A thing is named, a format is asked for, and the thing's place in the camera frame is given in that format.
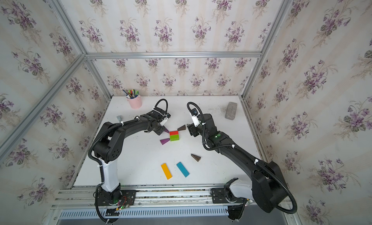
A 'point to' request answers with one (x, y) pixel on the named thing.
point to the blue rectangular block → (184, 171)
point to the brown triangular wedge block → (182, 127)
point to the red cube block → (173, 133)
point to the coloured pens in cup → (131, 94)
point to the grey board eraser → (230, 113)
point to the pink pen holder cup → (135, 103)
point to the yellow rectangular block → (167, 173)
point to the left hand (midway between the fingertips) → (160, 127)
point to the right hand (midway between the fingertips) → (196, 121)
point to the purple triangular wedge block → (166, 130)
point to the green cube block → (174, 137)
